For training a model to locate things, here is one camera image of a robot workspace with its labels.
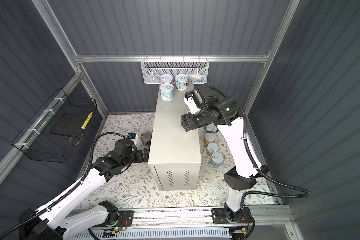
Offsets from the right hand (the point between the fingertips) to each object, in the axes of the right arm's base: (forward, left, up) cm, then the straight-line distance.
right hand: (189, 123), depth 65 cm
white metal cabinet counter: (-17, +6, -3) cm, 18 cm away
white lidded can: (-1, -17, -32) cm, 36 cm away
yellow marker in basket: (+5, +54, -7) cm, 55 cm away
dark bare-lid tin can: (+11, +27, -27) cm, 40 cm away
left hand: (-2, +25, -20) cm, 32 cm away
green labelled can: (+7, -15, -32) cm, 36 cm away
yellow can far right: (+12, -13, -29) cm, 33 cm away
